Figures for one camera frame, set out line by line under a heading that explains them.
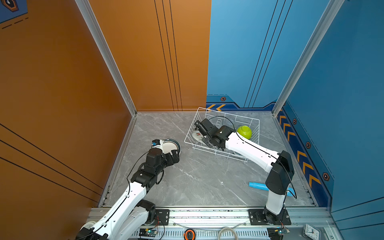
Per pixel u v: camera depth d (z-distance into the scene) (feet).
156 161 1.97
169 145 3.29
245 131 3.30
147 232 2.31
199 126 2.09
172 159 2.34
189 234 2.19
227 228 2.29
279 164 1.65
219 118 3.48
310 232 2.23
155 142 2.33
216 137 1.87
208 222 2.39
